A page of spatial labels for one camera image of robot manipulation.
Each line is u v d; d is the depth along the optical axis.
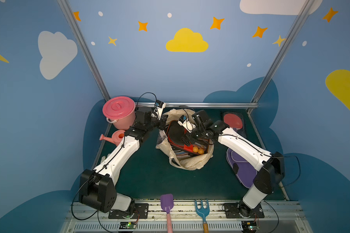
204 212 0.74
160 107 0.68
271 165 0.44
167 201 0.77
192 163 0.77
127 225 0.71
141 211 0.75
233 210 0.75
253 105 1.15
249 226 0.72
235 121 1.14
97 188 0.41
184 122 0.70
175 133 0.84
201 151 0.84
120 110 0.96
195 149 0.85
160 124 0.71
